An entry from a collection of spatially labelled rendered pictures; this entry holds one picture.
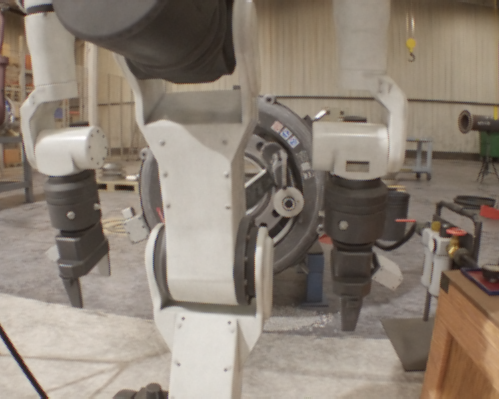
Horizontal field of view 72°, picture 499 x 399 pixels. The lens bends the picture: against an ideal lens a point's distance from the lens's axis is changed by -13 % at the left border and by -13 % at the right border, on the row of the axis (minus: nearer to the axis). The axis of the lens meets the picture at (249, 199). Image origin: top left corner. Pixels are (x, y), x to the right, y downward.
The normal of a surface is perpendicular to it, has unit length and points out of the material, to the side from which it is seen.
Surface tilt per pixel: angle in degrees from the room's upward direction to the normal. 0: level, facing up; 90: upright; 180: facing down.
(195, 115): 35
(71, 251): 101
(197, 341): 60
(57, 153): 97
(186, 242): 86
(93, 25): 90
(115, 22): 90
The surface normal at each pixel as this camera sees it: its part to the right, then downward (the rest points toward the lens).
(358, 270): -0.15, 0.35
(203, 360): -0.13, -0.36
